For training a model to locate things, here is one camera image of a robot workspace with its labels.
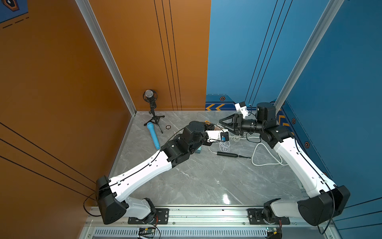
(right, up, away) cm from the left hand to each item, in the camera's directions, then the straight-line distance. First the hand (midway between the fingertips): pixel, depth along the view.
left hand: (210, 120), depth 68 cm
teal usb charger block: (-5, -19, +28) cm, 34 cm away
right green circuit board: (+32, -54, +4) cm, 63 cm away
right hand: (+5, -2, -1) cm, 6 cm away
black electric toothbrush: (+16, -21, +26) cm, 38 cm away
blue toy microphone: (-39, -5, +37) cm, 54 cm away
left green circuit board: (-30, -54, +3) cm, 62 cm away
